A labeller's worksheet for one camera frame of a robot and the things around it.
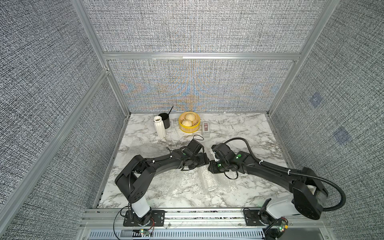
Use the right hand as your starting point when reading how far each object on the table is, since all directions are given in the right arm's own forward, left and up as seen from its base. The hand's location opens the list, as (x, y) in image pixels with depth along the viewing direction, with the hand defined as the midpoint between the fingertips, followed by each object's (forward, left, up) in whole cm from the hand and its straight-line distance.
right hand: (209, 165), depth 83 cm
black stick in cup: (+39, +24, +4) cm, 46 cm away
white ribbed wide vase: (-10, +2, -2) cm, 11 cm away
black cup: (+37, +29, -1) cm, 47 cm away
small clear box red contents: (+30, 0, -6) cm, 31 cm away
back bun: (+40, +11, -3) cm, 41 cm away
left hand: (+3, 0, -2) cm, 4 cm away
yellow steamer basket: (+31, +8, -5) cm, 32 cm away
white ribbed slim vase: (+25, +30, +3) cm, 39 cm away
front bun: (+34, +13, -3) cm, 36 cm away
